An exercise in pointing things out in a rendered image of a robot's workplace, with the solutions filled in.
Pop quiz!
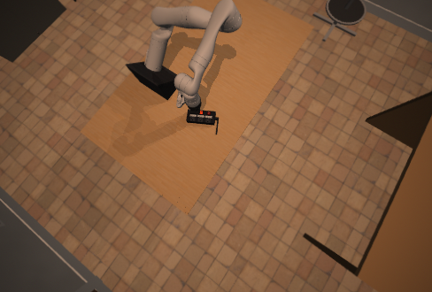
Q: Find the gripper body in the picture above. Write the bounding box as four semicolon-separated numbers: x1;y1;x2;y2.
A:
176;92;202;115

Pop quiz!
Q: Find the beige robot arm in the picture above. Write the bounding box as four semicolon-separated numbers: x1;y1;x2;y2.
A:
144;0;242;103

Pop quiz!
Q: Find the black power strip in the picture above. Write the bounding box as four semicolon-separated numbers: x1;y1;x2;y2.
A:
186;109;219;125

